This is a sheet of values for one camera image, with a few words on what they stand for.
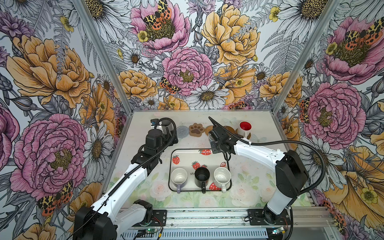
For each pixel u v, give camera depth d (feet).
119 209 1.48
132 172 1.64
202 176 2.79
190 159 3.07
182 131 3.56
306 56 2.94
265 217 2.20
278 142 1.70
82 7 2.33
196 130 3.58
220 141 2.21
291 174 1.50
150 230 2.34
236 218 2.49
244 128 3.42
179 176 2.79
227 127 3.65
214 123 2.29
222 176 2.81
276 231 2.35
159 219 2.42
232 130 3.60
